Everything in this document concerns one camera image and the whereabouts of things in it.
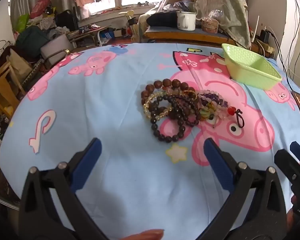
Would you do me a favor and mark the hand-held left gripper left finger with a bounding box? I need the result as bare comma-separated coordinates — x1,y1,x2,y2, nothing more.
18,137,108,240

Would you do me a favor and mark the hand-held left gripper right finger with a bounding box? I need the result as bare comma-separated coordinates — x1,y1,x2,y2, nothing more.
203,137,288,240

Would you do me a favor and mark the pale pink bead bracelet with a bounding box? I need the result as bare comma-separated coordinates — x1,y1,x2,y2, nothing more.
205,102,230,120

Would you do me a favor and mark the dark bead necklace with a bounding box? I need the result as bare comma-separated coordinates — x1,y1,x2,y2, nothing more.
165,95,201,127

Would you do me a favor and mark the multicolour bead bracelet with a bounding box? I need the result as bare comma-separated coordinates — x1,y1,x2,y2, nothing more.
200,102,215,120

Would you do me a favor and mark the red bead black cord charm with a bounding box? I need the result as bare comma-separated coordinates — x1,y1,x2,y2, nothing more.
227,106,243,128

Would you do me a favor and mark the purple bead bracelet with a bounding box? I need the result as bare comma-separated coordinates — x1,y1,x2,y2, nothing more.
199,91,229,109

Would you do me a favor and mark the gold chain bracelet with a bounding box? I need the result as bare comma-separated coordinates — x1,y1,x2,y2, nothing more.
182,89,198,100

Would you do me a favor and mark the yellow crystal bead bracelet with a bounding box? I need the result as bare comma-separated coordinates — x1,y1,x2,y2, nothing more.
143,92,174,120

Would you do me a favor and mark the large brown wooden bead bracelet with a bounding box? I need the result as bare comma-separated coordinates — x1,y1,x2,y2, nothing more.
141,79,190,105

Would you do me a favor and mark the green plastic basket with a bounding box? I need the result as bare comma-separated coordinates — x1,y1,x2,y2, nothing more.
221,43,282,90

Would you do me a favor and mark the person's right hand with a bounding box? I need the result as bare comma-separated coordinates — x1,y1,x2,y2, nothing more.
286,195,298,230

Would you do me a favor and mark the person's left hand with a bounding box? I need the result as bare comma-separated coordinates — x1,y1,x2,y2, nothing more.
120,229,164,240

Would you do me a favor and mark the cartoon pig printed blanket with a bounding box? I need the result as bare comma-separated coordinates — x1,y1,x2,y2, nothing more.
0,42,300,240

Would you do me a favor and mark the wooden chair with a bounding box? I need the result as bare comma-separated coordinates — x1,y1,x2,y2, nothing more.
0,61,25,110

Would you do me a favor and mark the brown paper bag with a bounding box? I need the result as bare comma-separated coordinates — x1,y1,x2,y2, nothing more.
9,49,33,80

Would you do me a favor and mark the grey suitcase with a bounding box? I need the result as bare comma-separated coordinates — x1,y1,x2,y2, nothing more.
40,34,73,59

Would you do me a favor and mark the black power adapter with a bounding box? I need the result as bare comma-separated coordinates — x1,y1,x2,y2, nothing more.
260,29,272,43

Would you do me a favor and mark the blue shoebox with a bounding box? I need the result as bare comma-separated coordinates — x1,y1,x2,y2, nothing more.
99,29,115,44

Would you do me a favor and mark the low wooden table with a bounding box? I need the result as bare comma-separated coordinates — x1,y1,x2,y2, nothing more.
67,26,108,47

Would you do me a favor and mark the wooden desk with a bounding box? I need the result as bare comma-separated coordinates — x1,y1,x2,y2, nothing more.
144,26,265,47

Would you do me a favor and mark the dark green bag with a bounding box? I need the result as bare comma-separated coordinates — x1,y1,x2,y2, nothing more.
15,26,50,58

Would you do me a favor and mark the round woven box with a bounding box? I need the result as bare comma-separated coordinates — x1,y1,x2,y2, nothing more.
201,17,219,33

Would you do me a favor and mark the black bag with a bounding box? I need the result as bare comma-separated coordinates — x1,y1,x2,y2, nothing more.
55,9,78,32

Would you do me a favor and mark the white enamel mug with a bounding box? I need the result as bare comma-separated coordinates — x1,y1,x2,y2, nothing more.
176,11,197,31

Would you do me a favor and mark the clear plastic bag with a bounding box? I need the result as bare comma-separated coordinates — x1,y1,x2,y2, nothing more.
207,9,224,20

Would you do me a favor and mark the small yellow fan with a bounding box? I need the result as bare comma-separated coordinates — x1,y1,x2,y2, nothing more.
119,10,137,37

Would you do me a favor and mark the dark blue cushion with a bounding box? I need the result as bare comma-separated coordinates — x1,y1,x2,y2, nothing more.
146,12,178,27

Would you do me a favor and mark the bright green plastic bag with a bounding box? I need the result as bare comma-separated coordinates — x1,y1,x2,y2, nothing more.
16,14,30,33

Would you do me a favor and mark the grey dotted hanging cloth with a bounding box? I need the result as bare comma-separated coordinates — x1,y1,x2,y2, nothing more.
195,0,252,49

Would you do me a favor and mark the red bag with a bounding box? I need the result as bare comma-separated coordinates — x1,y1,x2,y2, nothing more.
30,0,52,19

